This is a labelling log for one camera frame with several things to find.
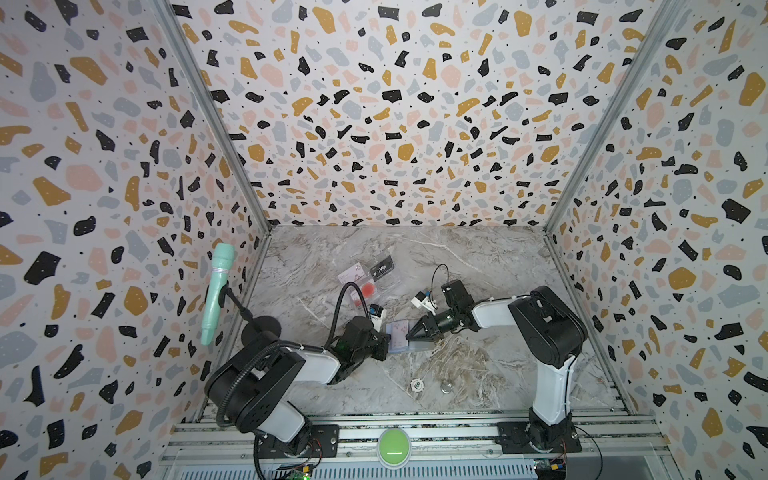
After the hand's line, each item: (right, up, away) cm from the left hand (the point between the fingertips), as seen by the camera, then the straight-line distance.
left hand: (398, 336), depth 90 cm
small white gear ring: (+6, -11, -7) cm, 14 cm away
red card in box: (-10, +13, +8) cm, 18 cm away
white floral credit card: (0, +2, +2) cm, 2 cm away
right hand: (+5, 0, -4) cm, 6 cm away
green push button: (-1, -23, -16) cm, 28 cm away
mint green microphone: (-40, +24, -21) cm, 51 cm away
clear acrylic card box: (-9, +16, +7) cm, 20 cm away
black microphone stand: (-43, +3, -1) cm, 43 cm away
